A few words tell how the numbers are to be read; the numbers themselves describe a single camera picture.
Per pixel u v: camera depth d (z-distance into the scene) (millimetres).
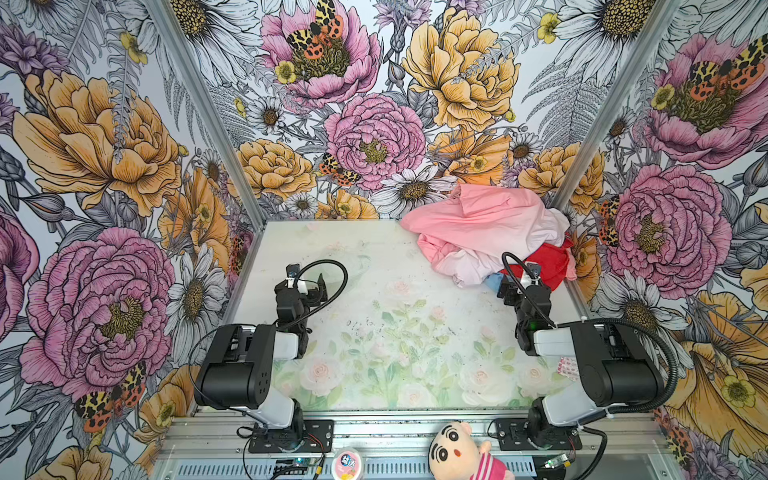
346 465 618
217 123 923
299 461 715
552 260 979
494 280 972
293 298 732
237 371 458
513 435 739
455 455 648
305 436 730
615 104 878
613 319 913
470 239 1050
